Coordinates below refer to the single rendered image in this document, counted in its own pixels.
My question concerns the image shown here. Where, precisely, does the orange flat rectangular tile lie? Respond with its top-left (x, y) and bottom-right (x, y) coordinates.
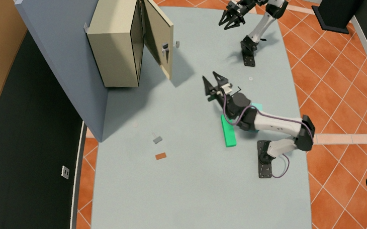
top-left (155, 152), bottom-right (166, 160)

